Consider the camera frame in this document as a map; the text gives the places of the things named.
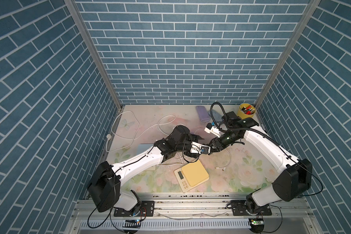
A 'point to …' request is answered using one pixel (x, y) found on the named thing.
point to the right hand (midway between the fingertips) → (210, 150)
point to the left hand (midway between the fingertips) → (205, 143)
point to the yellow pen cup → (246, 110)
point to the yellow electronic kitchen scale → (191, 175)
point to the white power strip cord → (108, 136)
